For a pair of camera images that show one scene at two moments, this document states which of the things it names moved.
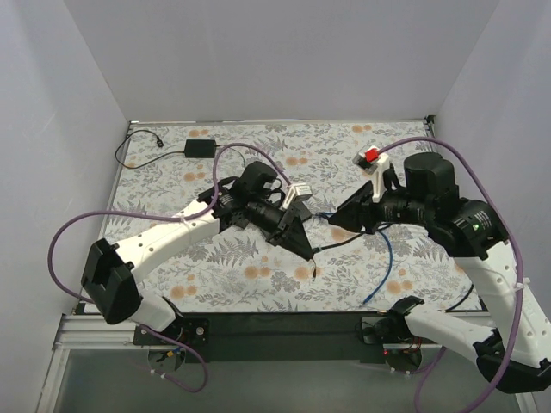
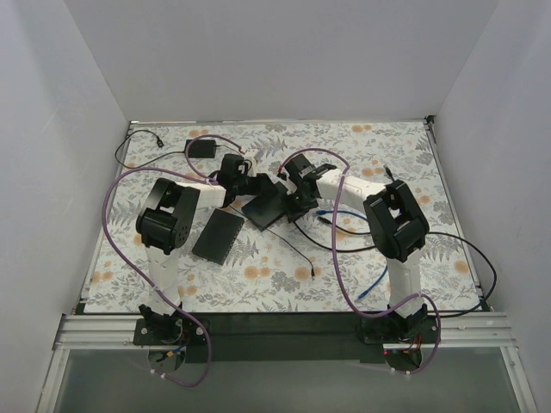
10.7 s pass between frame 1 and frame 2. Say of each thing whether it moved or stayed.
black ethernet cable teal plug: moved
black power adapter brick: stayed
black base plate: stayed
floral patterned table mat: stayed
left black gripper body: moved
